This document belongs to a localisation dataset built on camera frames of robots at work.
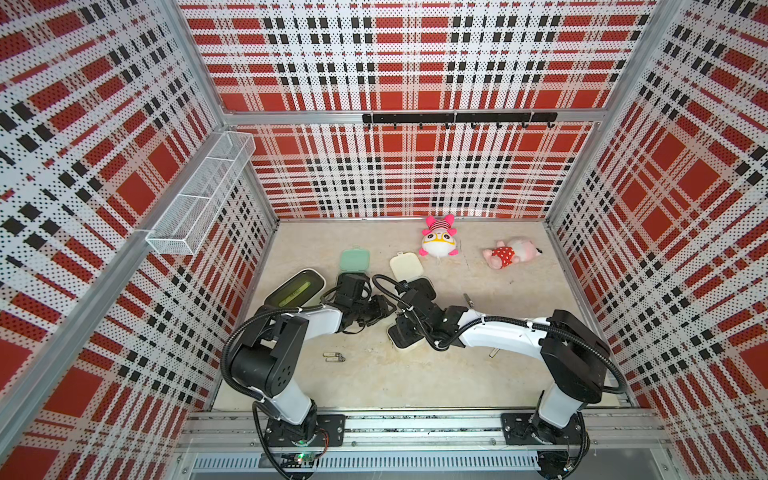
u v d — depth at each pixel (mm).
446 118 884
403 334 753
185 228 923
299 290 935
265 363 457
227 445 735
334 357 861
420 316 641
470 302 965
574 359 445
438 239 1051
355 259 1113
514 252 1035
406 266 1055
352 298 755
